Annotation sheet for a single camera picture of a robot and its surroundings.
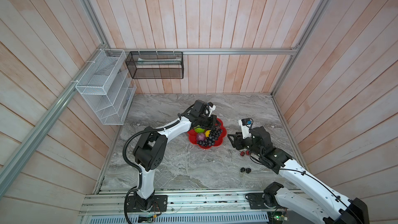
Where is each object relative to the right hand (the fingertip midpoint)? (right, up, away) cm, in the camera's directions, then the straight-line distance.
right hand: (232, 134), depth 79 cm
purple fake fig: (-16, -4, +13) cm, 21 cm away
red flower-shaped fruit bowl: (-21, -3, +16) cm, 27 cm away
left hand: (-5, +3, +7) cm, 9 cm away
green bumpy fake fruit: (-17, 0, +15) cm, 23 cm away
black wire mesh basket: (-46, +43, +25) cm, 68 cm away
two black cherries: (+9, -20, +3) cm, 22 cm away
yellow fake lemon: (-12, -2, +15) cm, 19 cm away
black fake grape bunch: (-8, -1, +8) cm, 11 cm away
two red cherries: (+8, -13, +9) cm, 18 cm away
